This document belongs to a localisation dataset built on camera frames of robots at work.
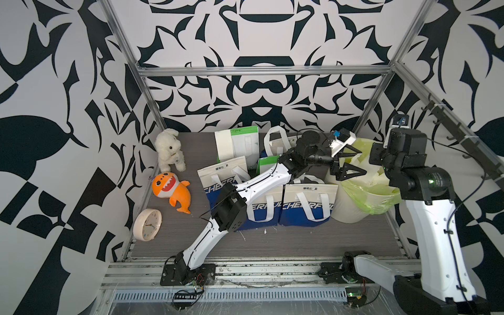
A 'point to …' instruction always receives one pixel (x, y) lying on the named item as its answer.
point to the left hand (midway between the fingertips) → (363, 157)
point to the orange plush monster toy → (167, 185)
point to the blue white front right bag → (307, 205)
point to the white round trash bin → (346, 208)
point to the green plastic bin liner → (371, 191)
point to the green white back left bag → (245, 143)
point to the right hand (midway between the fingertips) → (387, 143)
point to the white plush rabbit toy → (168, 146)
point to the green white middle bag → (264, 164)
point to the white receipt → (224, 144)
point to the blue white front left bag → (264, 210)
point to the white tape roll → (147, 224)
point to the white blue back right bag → (276, 142)
